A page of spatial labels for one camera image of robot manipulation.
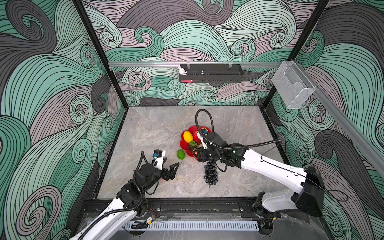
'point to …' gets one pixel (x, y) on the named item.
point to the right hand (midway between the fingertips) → (196, 152)
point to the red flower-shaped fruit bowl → (185, 145)
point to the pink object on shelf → (187, 81)
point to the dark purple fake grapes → (211, 175)
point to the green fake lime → (181, 154)
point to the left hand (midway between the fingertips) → (173, 160)
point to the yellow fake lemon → (187, 136)
